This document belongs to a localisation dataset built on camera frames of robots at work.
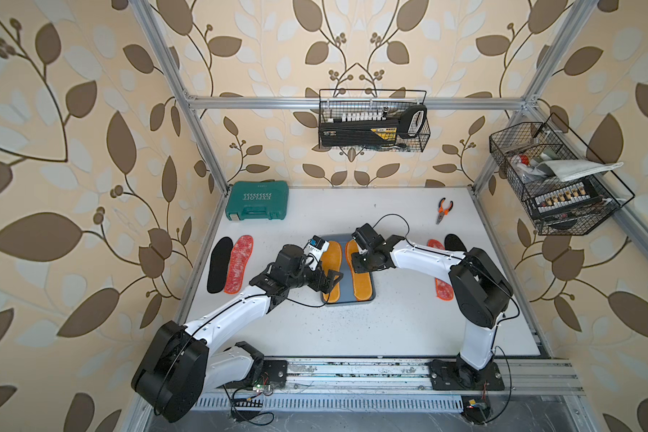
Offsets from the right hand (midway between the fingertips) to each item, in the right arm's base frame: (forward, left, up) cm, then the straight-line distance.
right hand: (357, 264), depth 94 cm
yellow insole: (+2, +9, -1) cm, 9 cm away
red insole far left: (+8, +43, -1) cm, 43 cm away
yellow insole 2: (-6, -1, 0) cm, 7 cm away
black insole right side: (+9, -38, -3) cm, 39 cm away
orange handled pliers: (+25, -38, -2) cm, 45 cm away
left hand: (-7, +9, +10) cm, 15 cm away
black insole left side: (+2, +50, -1) cm, 50 cm away
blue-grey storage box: (-8, +4, -2) cm, 9 cm away
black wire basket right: (-3, -49, +32) cm, 58 cm away
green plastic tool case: (+31, +39, +2) cm, 50 cm away
